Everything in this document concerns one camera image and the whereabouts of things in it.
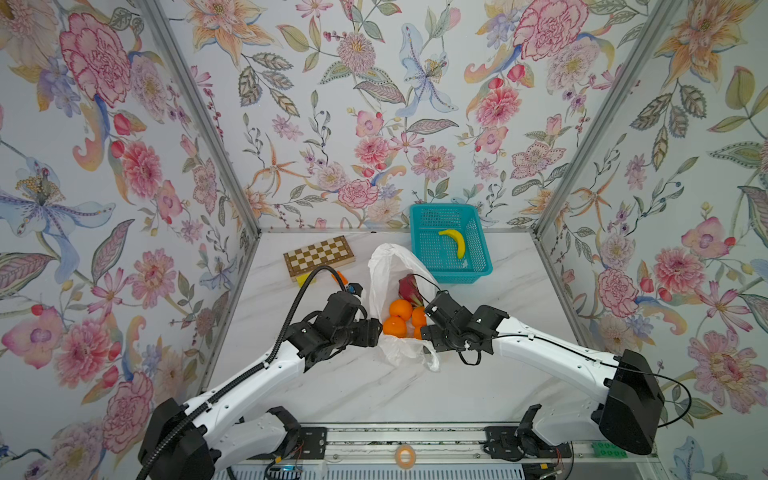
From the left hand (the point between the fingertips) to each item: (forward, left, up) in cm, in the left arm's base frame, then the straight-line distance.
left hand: (376, 329), depth 79 cm
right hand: (0, -16, -4) cm, 17 cm away
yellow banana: (+44, -31, -12) cm, 55 cm away
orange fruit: (+11, -8, -9) cm, 16 cm away
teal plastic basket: (+39, -24, -14) cm, 48 cm away
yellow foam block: (+26, +26, -12) cm, 38 cm away
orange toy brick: (+26, +12, -14) cm, 32 cm away
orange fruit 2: (+6, -6, -10) cm, 13 cm away
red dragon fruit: (+16, -10, -6) cm, 19 cm away
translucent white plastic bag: (+16, -3, +8) cm, 18 cm away
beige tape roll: (-28, -8, -13) cm, 32 cm away
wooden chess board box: (+37, +17, -11) cm, 42 cm away
